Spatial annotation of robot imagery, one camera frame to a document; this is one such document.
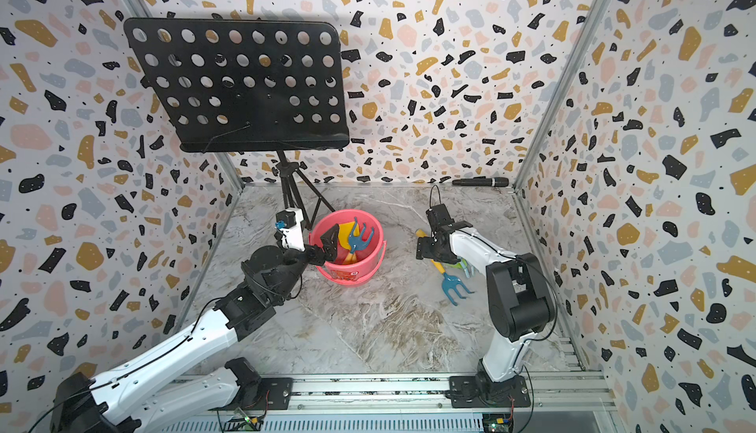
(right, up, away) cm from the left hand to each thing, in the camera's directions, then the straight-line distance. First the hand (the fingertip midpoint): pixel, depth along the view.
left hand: (323, 223), depth 71 cm
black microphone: (+54, +16, +54) cm, 77 cm away
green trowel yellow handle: (+38, -15, +27) cm, 49 cm away
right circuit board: (+42, -49, +1) cm, 65 cm away
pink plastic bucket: (+8, -13, +13) cm, 20 cm away
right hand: (+29, -11, +25) cm, 39 cm away
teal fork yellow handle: (+35, -19, +24) cm, 47 cm away
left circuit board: (-18, -48, 0) cm, 52 cm away
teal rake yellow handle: (+5, -7, +22) cm, 23 cm away
